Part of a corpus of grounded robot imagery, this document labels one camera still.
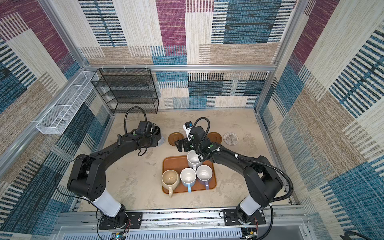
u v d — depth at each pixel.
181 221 0.74
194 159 0.92
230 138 1.03
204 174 0.87
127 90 1.10
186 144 0.76
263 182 0.45
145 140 0.73
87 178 0.46
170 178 0.85
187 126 0.76
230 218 0.73
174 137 1.04
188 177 0.87
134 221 0.74
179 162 0.93
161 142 1.02
